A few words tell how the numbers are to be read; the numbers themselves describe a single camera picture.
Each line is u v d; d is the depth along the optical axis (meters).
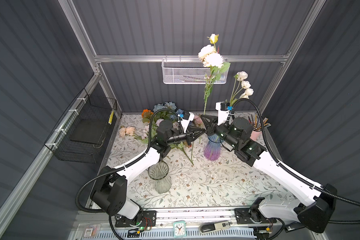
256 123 0.99
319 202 0.39
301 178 0.42
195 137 0.68
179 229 0.69
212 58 0.55
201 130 0.69
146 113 1.12
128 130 1.05
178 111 1.11
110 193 0.42
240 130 0.50
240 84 0.79
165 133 0.58
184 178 0.87
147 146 0.58
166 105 1.11
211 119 0.61
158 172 0.69
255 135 1.01
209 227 0.67
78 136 0.70
